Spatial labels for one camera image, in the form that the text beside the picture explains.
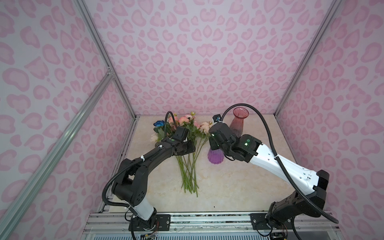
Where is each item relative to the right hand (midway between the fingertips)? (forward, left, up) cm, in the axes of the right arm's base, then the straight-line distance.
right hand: (214, 135), depth 72 cm
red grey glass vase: (+21, -17, -17) cm, 32 cm away
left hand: (+5, +10, -17) cm, 21 cm away
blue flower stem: (+22, +35, -20) cm, 46 cm away
